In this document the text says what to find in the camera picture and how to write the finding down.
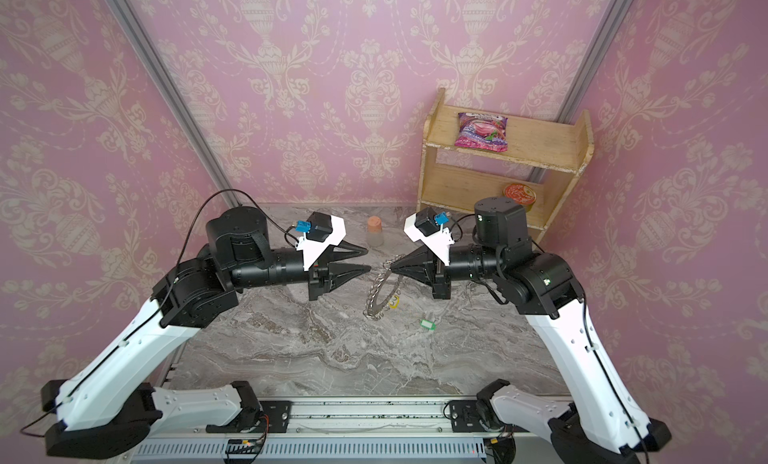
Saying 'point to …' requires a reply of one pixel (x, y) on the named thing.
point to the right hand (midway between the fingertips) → (397, 266)
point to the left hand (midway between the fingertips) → (365, 262)
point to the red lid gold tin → (521, 194)
